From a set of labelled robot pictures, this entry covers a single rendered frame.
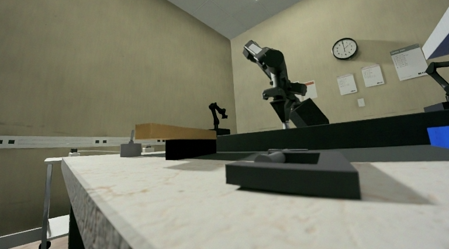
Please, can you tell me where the blue drill press head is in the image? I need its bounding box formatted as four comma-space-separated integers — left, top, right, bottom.
422, 7, 449, 148

